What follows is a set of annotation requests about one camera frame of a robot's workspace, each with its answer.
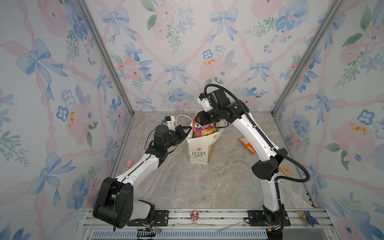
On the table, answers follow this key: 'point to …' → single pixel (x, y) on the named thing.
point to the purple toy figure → (306, 215)
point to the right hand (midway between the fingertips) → (199, 117)
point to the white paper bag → (201, 147)
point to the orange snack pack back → (203, 129)
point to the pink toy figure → (194, 216)
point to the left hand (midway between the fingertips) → (193, 126)
